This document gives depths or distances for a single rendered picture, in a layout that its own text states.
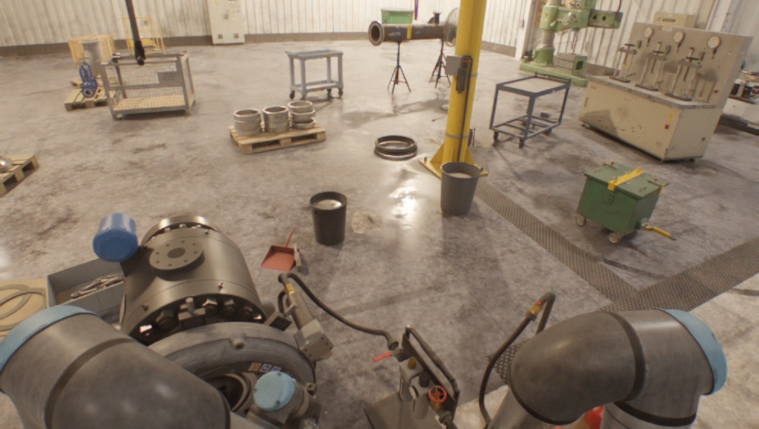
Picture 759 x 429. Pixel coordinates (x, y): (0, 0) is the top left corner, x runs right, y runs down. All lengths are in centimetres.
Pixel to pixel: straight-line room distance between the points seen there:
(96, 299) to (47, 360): 255
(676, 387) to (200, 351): 112
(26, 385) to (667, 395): 74
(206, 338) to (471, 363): 161
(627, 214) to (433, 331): 203
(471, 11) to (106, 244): 362
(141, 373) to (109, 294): 260
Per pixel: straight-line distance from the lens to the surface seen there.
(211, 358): 127
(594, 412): 177
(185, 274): 168
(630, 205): 370
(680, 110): 615
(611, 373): 56
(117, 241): 183
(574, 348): 56
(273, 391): 100
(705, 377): 65
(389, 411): 219
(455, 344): 250
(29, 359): 54
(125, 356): 48
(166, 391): 47
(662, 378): 60
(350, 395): 225
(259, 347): 131
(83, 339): 52
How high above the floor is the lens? 189
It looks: 28 degrees down
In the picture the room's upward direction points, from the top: 2 degrees clockwise
